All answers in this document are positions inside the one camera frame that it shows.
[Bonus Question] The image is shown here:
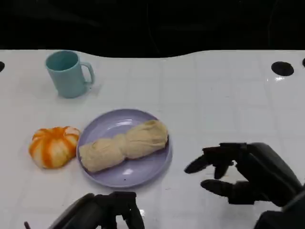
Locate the pale green mug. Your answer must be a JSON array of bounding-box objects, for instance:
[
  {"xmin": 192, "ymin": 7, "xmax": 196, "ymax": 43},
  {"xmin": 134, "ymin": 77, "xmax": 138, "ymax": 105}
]
[{"xmin": 45, "ymin": 50, "xmax": 96, "ymax": 99}]

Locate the orange and white bread roll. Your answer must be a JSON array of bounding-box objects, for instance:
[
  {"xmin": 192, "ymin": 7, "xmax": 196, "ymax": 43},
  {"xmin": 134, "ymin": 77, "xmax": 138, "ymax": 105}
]
[{"xmin": 29, "ymin": 126, "xmax": 81, "ymax": 170}]

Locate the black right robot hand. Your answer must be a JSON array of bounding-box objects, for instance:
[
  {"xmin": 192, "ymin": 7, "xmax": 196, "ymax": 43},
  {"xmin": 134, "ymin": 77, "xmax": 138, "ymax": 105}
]
[{"xmin": 183, "ymin": 142, "xmax": 304, "ymax": 207}]

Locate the beige towel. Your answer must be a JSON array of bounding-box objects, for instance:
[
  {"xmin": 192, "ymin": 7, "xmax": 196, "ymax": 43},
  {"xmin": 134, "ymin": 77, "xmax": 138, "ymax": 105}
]
[{"xmin": 78, "ymin": 119, "xmax": 169, "ymax": 173}]

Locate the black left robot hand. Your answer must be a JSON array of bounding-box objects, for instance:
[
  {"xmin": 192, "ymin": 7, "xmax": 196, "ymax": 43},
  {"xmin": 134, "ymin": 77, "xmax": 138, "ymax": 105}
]
[{"xmin": 51, "ymin": 191, "xmax": 146, "ymax": 229}]

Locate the lilac plate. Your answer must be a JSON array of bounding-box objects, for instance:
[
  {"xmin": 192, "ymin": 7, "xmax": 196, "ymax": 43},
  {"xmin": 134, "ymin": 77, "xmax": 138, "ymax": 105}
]
[{"xmin": 76, "ymin": 108, "xmax": 173, "ymax": 189}]

